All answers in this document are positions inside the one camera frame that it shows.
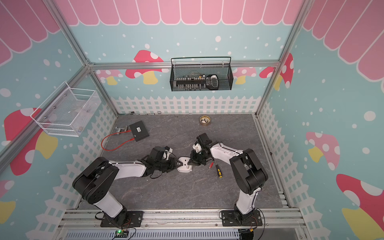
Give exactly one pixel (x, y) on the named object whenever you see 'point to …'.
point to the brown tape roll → (205, 120)
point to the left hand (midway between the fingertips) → (180, 167)
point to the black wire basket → (218, 77)
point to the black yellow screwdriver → (218, 171)
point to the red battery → (211, 165)
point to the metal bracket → (118, 129)
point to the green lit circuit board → (121, 233)
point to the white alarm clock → (185, 168)
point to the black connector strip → (190, 83)
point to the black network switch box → (139, 131)
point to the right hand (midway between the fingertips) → (188, 162)
